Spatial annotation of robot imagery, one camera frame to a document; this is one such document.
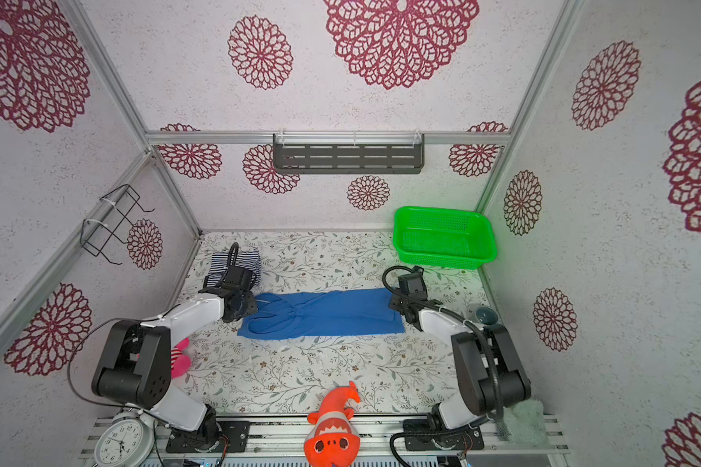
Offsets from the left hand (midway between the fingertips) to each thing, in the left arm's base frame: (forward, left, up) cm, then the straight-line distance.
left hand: (244, 312), depth 94 cm
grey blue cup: (-4, -77, +3) cm, 77 cm away
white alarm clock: (-36, +20, +1) cm, 41 cm away
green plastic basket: (+36, -74, -4) cm, 83 cm away
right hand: (+4, -50, +3) cm, 51 cm away
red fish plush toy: (-37, -30, +6) cm, 48 cm away
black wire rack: (+13, +30, +31) cm, 45 cm away
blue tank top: (-1, -34, +1) cm, 34 cm away
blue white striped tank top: (+21, +3, +2) cm, 21 cm away
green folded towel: (-33, -79, -1) cm, 85 cm away
